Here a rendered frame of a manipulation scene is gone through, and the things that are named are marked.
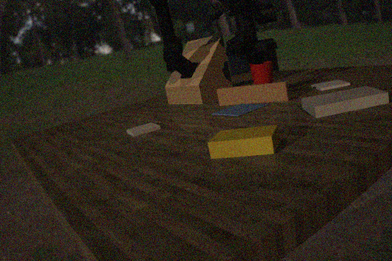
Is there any red cup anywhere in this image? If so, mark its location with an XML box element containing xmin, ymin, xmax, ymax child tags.
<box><xmin>249</xmin><ymin>61</ymin><xmax>274</xmax><ymax>85</ymax></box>

